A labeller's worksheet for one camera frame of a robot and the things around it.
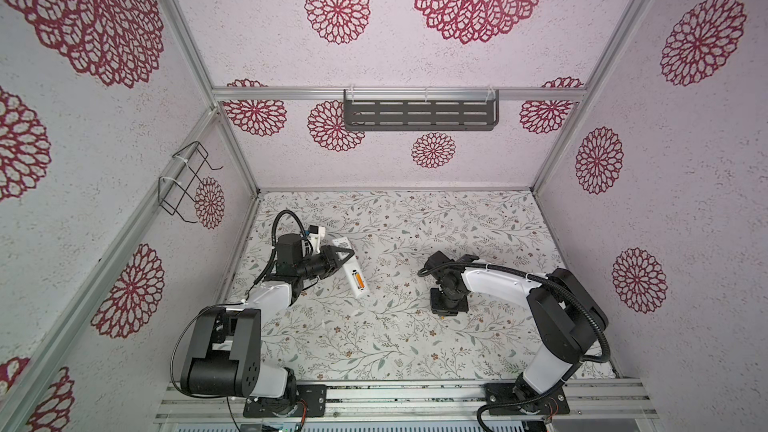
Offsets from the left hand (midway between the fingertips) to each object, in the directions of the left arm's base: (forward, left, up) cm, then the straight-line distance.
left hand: (352, 257), depth 86 cm
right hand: (-11, -25, -12) cm, 30 cm away
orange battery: (-7, -3, 0) cm, 8 cm away
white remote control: (-4, 0, +1) cm, 4 cm away
